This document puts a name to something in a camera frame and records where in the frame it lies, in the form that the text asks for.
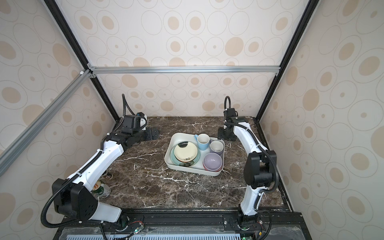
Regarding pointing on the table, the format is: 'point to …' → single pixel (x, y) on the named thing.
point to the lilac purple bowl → (212, 162)
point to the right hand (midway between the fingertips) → (224, 136)
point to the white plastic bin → (175, 138)
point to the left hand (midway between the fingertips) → (157, 129)
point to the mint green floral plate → (179, 163)
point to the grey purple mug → (216, 146)
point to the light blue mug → (203, 140)
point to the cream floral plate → (186, 151)
